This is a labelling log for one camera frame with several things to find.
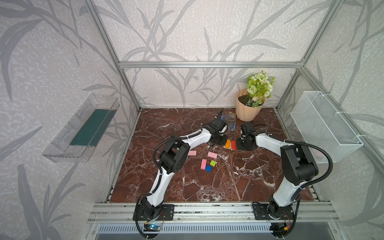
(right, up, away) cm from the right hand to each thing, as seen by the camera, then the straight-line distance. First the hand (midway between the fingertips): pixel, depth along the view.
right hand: (239, 141), depth 98 cm
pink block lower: (-24, -12, -9) cm, 28 cm away
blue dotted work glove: (-2, +11, +11) cm, 15 cm away
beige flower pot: (+5, +20, +5) cm, 21 cm away
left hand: (-8, +3, -2) cm, 9 cm away
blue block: (-21, -15, -10) cm, 27 cm away
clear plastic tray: (-79, +5, -35) cm, 87 cm away
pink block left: (-31, -7, -4) cm, 32 cm away
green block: (-18, -12, -7) cm, 23 cm away
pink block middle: (-18, -8, -4) cm, 20 cm away
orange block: (-8, -2, -1) cm, 8 cm away
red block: (-4, -2, -2) cm, 5 cm away
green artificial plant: (+13, +34, -3) cm, 37 cm away
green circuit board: (-49, -37, -27) cm, 67 cm away
